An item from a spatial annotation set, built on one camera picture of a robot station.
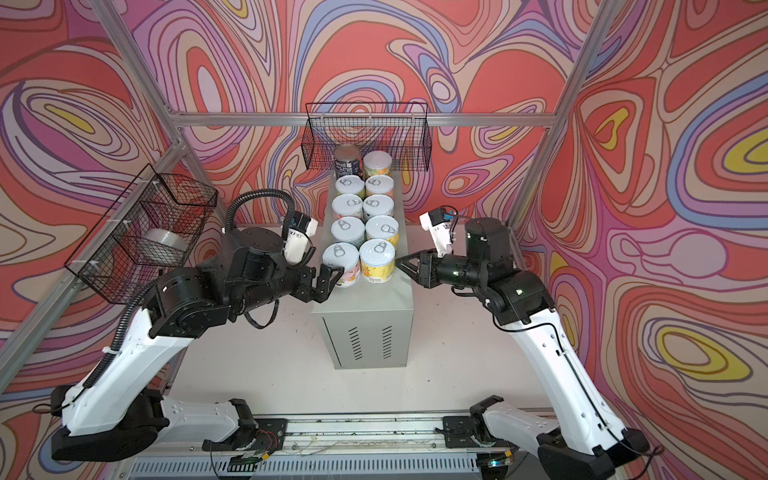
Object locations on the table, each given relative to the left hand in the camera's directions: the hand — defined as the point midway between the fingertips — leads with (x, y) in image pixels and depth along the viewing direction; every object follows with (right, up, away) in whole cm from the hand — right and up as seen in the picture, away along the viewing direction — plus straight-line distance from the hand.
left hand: (331, 263), depth 57 cm
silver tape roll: (-44, +6, +16) cm, 47 cm away
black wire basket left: (-53, +9, +23) cm, 58 cm away
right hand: (+14, -2, +4) cm, 15 cm away
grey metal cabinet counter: (+7, -14, +6) cm, 17 cm away
